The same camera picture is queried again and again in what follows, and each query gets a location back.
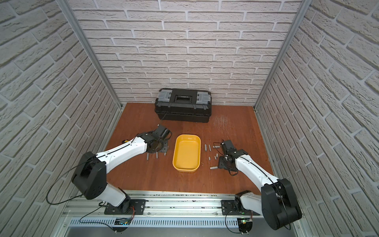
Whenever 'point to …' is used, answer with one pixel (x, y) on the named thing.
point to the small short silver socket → (216, 155)
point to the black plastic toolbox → (185, 105)
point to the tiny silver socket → (215, 157)
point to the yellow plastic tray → (186, 153)
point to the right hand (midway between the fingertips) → (226, 165)
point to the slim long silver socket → (209, 158)
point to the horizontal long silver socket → (216, 146)
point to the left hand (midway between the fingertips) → (165, 144)
